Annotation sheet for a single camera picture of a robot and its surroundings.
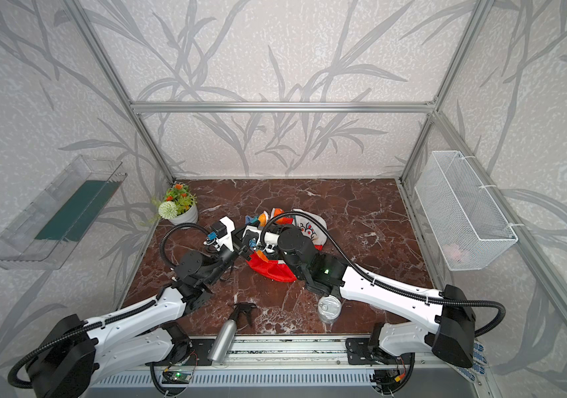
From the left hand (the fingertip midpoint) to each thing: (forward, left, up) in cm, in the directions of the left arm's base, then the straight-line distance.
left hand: (260, 217), depth 68 cm
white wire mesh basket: (-5, -53, +4) cm, 54 cm away
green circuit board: (-35, +24, -31) cm, 53 cm away
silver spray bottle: (-23, +11, -28) cm, 38 cm away
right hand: (+2, -4, -1) cm, 4 cm away
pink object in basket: (-5, -57, -10) cm, 58 cm away
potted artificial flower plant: (+15, +33, -15) cm, 39 cm away
